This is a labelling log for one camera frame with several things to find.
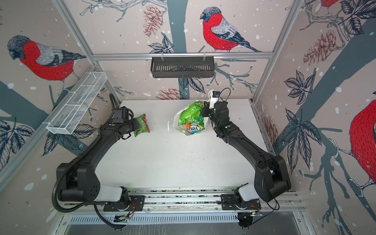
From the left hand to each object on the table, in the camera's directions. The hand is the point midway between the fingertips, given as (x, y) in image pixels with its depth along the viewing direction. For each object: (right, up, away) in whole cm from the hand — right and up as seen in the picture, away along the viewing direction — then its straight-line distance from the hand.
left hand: (135, 123), depth 87 cm
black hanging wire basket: (+28, +40, +20) cm, 53 cm away
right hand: (+41, +12, -6) cm, 43 cm away
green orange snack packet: (+4, -2, +3) cm, 5 cm away
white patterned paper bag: (+24, -1, -5) cm, 25 cm away
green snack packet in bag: (+35, +4, +1) cm, 35 cm away
